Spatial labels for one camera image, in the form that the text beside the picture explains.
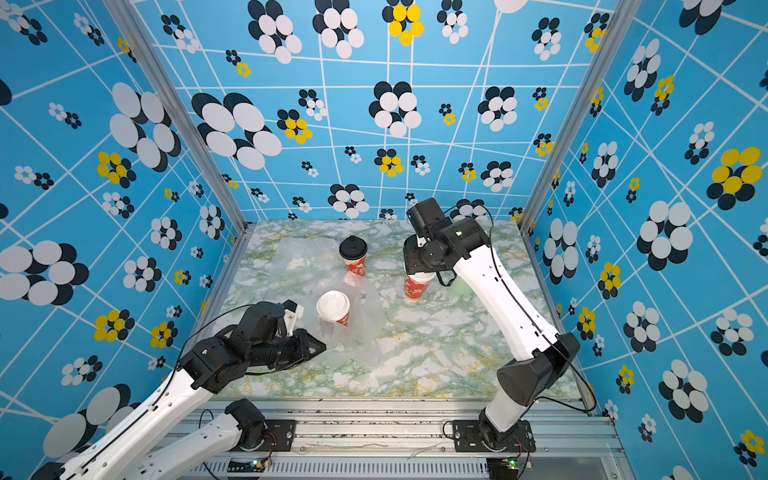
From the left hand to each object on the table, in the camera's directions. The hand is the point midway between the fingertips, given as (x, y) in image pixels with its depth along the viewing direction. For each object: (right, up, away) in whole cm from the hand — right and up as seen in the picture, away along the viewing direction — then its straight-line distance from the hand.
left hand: (331, 345), depth 70 cm
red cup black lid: (+2, +23, +21) cm, 32 cm away
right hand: (+22, +20, +5) cm, 31 cm away
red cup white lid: (-1, +8, +8) cm, 11 cm away
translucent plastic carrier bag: (+5, -4, +17) cm, 18 cm away
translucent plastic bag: (-16, +18, +35) cm, 43 cm away
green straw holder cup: (+38, +9, +32) cm, 51 cm away
